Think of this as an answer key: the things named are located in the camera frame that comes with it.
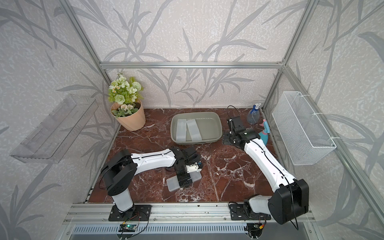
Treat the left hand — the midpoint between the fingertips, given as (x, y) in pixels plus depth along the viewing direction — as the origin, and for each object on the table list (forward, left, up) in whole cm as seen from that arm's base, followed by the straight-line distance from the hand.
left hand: (186, 179), depth 84 cm
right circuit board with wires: (-23, -34, -3) cm, 42 cm away
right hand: (+17, -24, +17) cm, 34 cm away
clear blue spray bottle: (+43, -46, +8) cm, 63 cm away
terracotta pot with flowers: (+39, +39, +19) cm, 58 cm away
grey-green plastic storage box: (+41, -15, -1) cm, 44 cm away
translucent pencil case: (+34, -3, 0) cm, 34 cm away
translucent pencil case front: (-2, +7, 0) cm, 8 cm away
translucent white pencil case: (+29, +6, +1) cm, 30 cm away
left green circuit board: (-23, +27, -2) cm, 35 cm away
